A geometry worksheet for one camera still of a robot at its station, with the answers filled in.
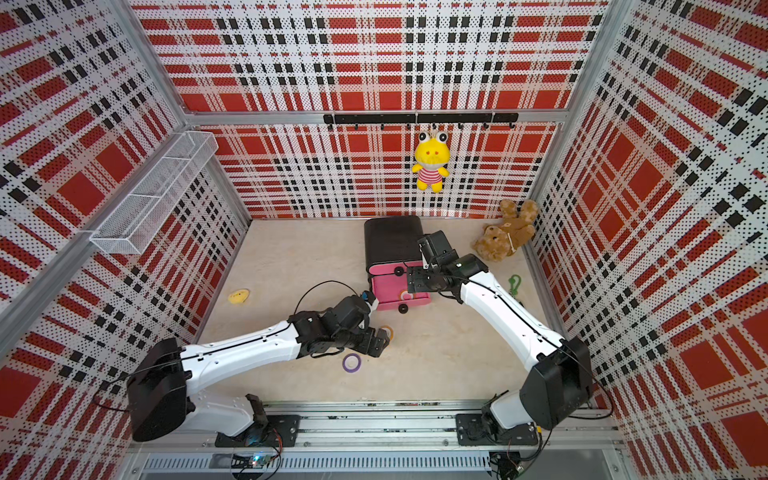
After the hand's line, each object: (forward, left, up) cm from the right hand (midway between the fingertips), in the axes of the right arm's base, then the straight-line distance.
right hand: (425, 279), depth 81 cm
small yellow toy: (+5, +61, -17) cm, 64 cm away
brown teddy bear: (+21, -26, -10) cm, 35 cm away
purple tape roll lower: (-16, +22, -19) cm, 33 cm away
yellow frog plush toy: (+36, -3, +16) cm, 39 cm away
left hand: (-12, +13, -9) cm, 20 cm away
